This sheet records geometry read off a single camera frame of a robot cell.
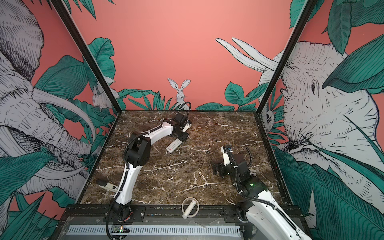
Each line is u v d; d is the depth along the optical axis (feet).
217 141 3.40
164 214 2.45
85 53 2.80
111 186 2.58
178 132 2.70
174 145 3.22
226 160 2.22
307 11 2.30
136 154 1.99
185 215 2.33
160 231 2.30
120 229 2.30
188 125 3.18
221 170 2.23
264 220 1.87
